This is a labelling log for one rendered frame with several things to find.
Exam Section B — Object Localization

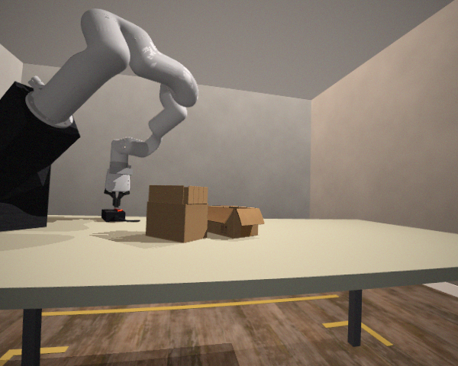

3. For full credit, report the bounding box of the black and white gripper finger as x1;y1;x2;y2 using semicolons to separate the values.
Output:
117;191;130;207
104;189;117;207

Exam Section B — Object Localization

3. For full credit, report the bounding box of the black power strip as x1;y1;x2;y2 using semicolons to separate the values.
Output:
102;208;140;223

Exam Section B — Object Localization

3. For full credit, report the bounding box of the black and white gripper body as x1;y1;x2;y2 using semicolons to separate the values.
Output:
105;169;130;192

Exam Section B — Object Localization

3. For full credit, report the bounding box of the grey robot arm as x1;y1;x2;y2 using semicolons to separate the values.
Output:
25;8;198;175

